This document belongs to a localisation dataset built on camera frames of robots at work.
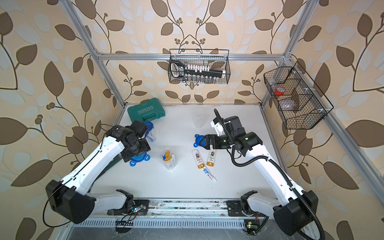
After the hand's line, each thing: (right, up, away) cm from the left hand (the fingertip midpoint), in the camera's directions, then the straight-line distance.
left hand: (140, 151), depth 76 cm
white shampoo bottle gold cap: (+38, -7, +14) cm, 41 cm away
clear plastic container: (+15, -9, +9) cm, 20 cm away
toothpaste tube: (+36, -14, +8) cm, 39 cm away
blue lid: (+30, +3, +26) cm, 40 cm away
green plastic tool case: (-9, +23, +34) cm, 42 cm away
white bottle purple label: (+30, -7, +14) cm, 33 cm away
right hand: (+34, +5, -3) cm, 34 cm away
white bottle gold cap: (+13, -3, +6) cm, 14 cm away
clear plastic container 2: (+31, +18, +27) cm, 45 cm away
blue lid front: (0, -3, -1) cm, 3 cm away
